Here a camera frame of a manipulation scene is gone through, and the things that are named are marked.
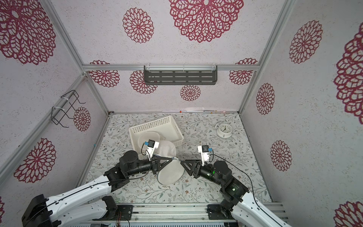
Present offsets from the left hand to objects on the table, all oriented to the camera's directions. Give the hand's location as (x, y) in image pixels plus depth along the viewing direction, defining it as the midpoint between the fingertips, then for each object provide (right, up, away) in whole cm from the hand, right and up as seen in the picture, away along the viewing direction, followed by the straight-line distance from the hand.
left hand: (170, 160), depth 68 cm
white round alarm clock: (+37, +13, +35) cm, 52 cm away
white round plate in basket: (-20, +9, +31) cm, 38 cm away
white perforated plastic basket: (-6, +16, +45) cm, 48 cm away
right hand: (+6, -1, 0) cm, 7 cm away
